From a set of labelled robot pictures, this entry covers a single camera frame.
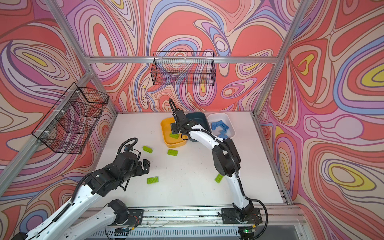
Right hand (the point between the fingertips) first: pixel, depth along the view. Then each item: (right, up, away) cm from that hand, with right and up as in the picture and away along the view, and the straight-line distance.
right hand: (177, 129), depth 96 cm
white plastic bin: (+34, +9, +15) cm, 39 cm away
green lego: (-2, -5, +9) cm, 10 cm away
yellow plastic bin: (-4, -9, +2) cm, 10 cm away
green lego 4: (-13, -30, -9) cm, 34 cm away
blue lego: (+30, +4, +14) cm, 33 cm away
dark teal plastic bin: (+16, +8, +17) cm, 24 cm away
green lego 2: (-19, -14, 0) cm, 24 cm away
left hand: (-14, -17, -20) cm, 30 cm away
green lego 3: (-3, -15, 0) cm, 16 cm away
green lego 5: (+25, -29, -10) cm, 40 cm away
